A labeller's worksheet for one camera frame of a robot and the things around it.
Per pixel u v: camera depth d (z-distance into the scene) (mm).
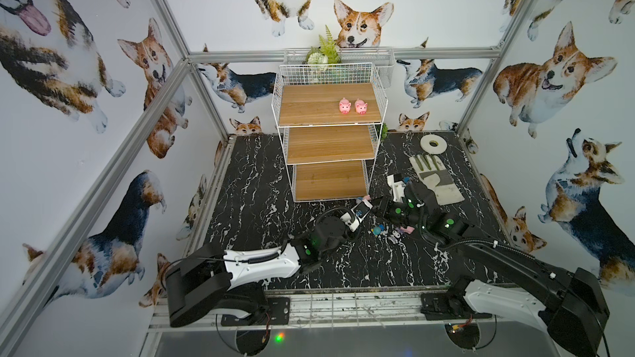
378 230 896
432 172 1066
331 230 572
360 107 690
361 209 628
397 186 713
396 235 859
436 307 733
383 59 926
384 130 1042
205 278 421
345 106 690
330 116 704
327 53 818
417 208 564
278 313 736
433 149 1149
